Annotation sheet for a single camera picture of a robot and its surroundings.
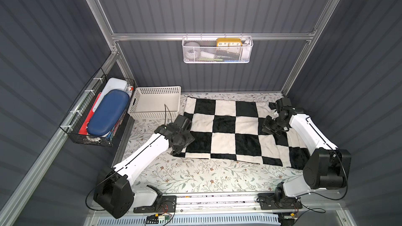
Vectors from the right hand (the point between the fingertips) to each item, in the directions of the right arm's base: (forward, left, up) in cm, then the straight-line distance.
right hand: (266, 128), depth 86 cm
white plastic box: (+12, +81, +22) cm, 85 cm away
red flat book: (-13, +84, +19) cm, 88 cm away
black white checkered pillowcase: (+6, +17, -12) cm, 21 cm away
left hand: (-9, +42, 0) cm, 43 cm away
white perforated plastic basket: (+31, +73, -14) cm, 80 cm away
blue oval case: (-5, +77, +21) cm, 79 cm away
